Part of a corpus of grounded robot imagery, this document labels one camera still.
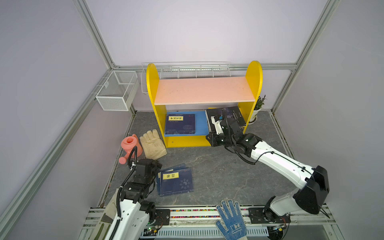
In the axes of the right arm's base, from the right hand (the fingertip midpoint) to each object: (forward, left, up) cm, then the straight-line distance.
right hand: (207, 137), depth 77 cm
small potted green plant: (+30, -36, -9) cm, 48 cm away
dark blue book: (+16, +16, -7) cm, 24 cm away
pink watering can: (+4, +47, -11) cm, 49 cm away
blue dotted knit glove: (-36, -12, -23) cm, 44 cm away
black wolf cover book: (+18, -16, -1) cm, 24 cm away
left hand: (-11, +27, -12) cm, 31 cm away
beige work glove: (+7, +35, -22) cm, 42 cm away
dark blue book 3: (-16, +18, -21) cm, 32 cm away
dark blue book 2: (-6, +15, -23) cm, 28 cm away
